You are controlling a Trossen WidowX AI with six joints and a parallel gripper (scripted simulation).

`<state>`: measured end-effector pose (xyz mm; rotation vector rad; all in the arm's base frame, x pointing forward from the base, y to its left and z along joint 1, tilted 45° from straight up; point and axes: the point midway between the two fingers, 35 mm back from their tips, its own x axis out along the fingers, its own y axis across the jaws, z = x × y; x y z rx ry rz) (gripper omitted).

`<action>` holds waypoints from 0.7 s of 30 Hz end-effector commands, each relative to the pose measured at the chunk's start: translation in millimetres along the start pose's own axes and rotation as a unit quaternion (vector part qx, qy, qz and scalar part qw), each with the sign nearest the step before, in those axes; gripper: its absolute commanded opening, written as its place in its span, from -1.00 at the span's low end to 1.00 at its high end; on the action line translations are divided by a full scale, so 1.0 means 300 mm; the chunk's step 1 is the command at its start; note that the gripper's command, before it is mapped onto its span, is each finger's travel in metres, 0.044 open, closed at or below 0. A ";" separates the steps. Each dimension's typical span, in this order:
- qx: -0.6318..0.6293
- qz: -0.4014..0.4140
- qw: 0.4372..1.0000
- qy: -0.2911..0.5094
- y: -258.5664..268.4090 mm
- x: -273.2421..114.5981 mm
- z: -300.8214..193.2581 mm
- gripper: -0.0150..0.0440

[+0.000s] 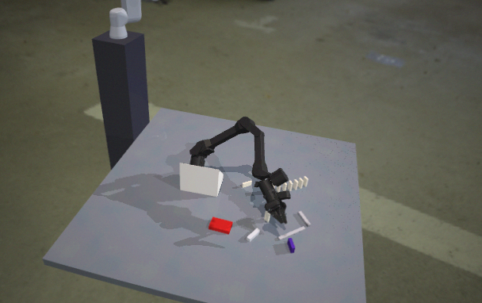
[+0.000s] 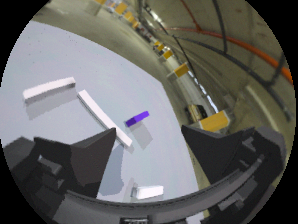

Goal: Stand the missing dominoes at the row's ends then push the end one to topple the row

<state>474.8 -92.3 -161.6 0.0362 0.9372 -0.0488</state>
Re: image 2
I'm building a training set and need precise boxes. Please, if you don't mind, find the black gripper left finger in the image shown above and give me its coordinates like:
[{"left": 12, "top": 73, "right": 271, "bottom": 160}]
[{"left": 33, "top": 128, "right": 116, "bottom": 198}]

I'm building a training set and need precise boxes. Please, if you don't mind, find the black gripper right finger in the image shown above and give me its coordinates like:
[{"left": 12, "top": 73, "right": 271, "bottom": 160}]
[{"left": 181, "top": 124, "right": 255, "bottom": 185}]

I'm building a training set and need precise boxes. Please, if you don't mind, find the purple rectangular block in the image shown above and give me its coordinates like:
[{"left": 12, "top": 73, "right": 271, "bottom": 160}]
[{"left": 125, "top": 111, "right": 150, "bottom": 127}]

